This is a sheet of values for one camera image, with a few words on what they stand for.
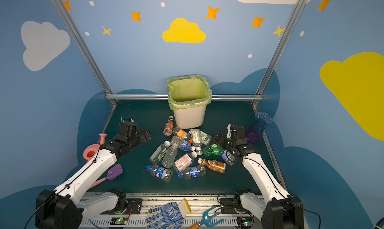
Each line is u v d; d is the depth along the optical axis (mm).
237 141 626
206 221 704
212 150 885
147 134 761
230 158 896
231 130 648
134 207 736
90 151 814
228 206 747
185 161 858
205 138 960
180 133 979
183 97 1081
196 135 917
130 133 628
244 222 708
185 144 906
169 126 1008
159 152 886
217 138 749
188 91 1044
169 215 718
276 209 390
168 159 844
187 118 1013
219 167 826
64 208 378
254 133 926
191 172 806
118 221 704
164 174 836
